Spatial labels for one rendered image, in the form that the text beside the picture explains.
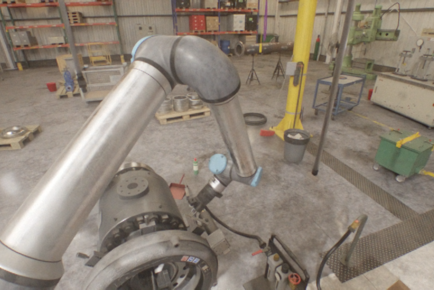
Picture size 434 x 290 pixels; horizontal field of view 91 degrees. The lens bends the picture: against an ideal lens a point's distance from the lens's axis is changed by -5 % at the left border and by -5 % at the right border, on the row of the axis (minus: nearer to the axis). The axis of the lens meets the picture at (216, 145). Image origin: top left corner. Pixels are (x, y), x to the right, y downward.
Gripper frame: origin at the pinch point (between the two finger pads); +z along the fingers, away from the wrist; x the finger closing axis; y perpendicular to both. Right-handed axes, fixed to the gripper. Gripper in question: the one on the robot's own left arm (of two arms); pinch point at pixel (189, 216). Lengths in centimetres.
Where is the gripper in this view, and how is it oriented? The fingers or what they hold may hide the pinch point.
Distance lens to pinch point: 123.7
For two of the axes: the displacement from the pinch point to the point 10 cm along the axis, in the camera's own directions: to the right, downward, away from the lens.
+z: -6.9, 7.3, 0.3
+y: -4.7, -4.1, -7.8
